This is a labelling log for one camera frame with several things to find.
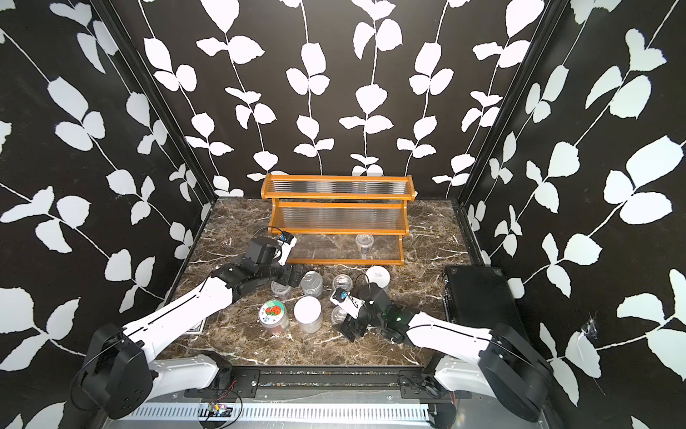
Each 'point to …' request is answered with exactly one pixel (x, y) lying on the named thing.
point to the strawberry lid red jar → (273, 314)
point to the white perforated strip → (197, 413)
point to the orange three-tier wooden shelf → (341, 219)
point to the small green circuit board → (217, 410)
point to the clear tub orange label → (342, 281)
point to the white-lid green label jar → (380, 274)
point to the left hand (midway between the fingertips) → (296, 260)
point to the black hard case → (480, 297)
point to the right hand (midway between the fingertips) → (340, 308)
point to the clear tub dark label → (363, 242)
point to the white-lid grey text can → (307, 312)
